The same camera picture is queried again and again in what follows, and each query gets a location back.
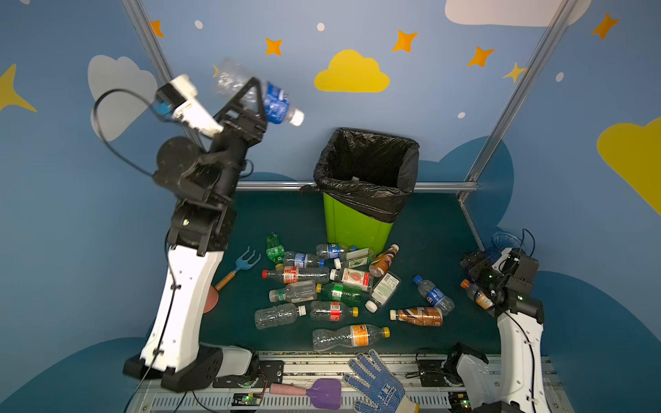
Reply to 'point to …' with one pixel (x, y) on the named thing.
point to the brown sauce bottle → (381, 264)
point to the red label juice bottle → (357, 279)
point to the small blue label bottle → (429, 290)
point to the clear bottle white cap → (278, 315)
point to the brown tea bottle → (417, 316)
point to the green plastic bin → (347, 225)
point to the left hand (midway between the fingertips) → (260, 90)
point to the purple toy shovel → (325, 393)
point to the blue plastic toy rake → (242, 262)
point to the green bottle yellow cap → (341, 292)
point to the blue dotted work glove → (385, 393)
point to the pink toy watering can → (212, 299)
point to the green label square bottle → (359, 257)
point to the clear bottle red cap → (295, 274)
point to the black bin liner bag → (371, 175)
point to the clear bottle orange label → (352, 335)
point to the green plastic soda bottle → (274, 251)
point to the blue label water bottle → (303, 260)
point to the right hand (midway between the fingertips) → (475, 260)
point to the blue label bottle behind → (332, 251)
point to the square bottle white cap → (385, 289)
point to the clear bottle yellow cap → (331, 311)
